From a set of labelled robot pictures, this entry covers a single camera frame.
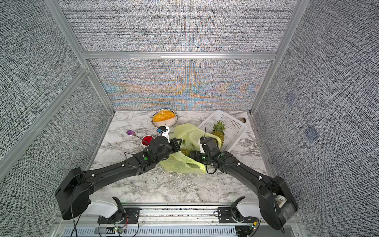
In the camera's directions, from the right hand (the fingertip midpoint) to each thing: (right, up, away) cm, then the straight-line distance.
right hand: (193, 154), depth 83 cm
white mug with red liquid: (-30, +7, +12) cm, 33 cm away
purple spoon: (-38, +11, +9) cm, 41 cm away
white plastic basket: (+30, +14, +22) cm, 40 cm away
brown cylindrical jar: (+38, +21, +26) cm, 50 cm away
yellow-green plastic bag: (-2, +10, +10) cm, 14 cm away
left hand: (-4, +9, -6) cm, 11 cm away
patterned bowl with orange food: (-21, +22, +26) cm, 40 cm away
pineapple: (-4, +1, +1) cm, 4 cm away
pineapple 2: (+18, +14, +17) cm, 28 cm away
